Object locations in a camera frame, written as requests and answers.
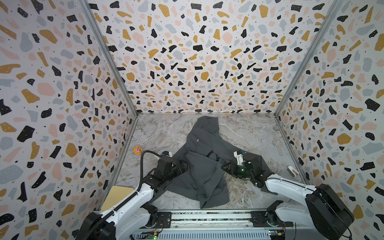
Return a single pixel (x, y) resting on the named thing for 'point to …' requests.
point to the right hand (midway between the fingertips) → (220, 166)
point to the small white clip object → (292, 171)
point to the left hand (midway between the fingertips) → (185, 164)
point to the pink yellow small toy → (138, 150)
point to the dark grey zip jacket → (205, 153)
